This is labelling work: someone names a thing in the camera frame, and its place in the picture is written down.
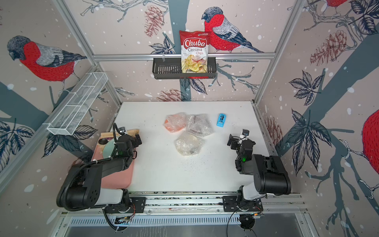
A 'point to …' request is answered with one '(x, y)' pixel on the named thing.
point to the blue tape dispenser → (221, 119)
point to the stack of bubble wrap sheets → (188, 144)
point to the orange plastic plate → (175, 122)
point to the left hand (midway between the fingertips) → (131, 133)
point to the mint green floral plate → (108, 148)
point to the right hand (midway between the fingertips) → (237, 134)
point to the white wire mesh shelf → (67, 116)
